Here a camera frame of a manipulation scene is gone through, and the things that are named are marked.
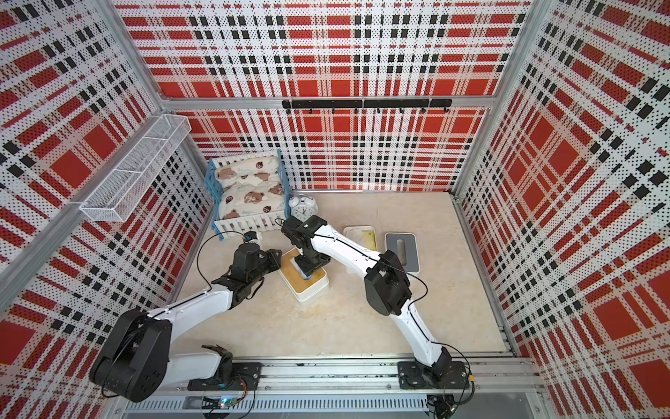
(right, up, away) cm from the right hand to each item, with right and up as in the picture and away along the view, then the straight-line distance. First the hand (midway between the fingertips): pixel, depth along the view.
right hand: (320, 265), depth 87 cm
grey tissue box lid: (+31, +5, +11) cm, 33 cm away
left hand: (-13, +4, +4) cm, 14 cm away
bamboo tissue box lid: (-9, -4, -2) cm, 10 cm away
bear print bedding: (-33, +29, +24) cm, 50 cm away
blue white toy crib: (-27, +14, +17) cm, 34 cm away
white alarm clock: (-9, +20, +17) cm, 28 cm away
